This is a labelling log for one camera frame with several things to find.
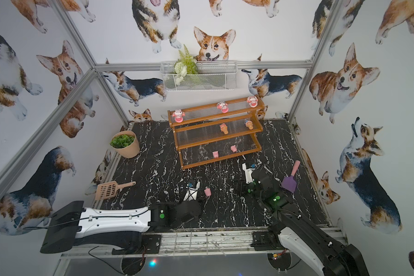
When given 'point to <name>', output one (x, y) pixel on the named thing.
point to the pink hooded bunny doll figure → (178, 114)
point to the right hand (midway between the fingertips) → (233, 181)
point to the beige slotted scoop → (110, 189)
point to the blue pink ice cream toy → (249, 124)
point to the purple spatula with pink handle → (289, 182)
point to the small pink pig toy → (215, 154)
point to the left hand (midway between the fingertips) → (206, 199)
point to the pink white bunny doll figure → (252, 101)
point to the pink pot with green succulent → (125, 144)
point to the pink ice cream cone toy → (223, 128)
